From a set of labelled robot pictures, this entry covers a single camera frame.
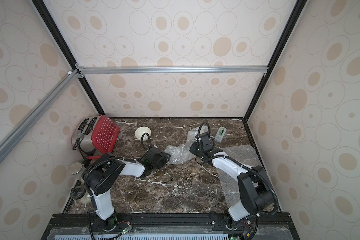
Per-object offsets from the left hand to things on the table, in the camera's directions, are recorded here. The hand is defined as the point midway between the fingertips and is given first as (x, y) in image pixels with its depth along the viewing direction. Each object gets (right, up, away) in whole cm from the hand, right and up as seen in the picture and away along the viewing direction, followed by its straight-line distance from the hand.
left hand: (175, 155), depth 94 cm
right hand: (+14, +6, -3) cm, 15 cm away
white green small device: (+31, +13, +12) cm, 36 cm away
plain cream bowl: (-26, +15, +12) cm, 32 cm away
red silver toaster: (-48, +12, -7) cm, 50 cm away
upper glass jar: (-51, -4, -17) cm, 54 cm away
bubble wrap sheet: (+47, -1, +5) cm, 47 cm away
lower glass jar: (-46, -15, -22) cm, 53 cm away
